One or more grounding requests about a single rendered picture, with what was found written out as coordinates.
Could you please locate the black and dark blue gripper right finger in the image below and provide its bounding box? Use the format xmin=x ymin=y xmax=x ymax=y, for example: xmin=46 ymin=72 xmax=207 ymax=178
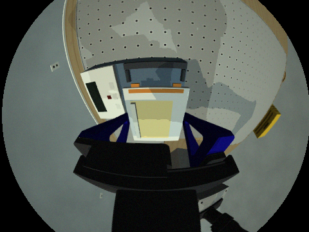
xmin=183 ymin=112 xmax=235 ymax=167

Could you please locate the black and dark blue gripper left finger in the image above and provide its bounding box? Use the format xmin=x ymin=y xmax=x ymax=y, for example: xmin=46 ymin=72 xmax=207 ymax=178
xmin=78 ymin=112 xmax=130 ymax=142

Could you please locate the blue-grey dock with white console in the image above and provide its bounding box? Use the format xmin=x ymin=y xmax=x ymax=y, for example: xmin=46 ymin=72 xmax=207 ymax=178
xmin=80 ymin=57 xmax=188 ymax=119

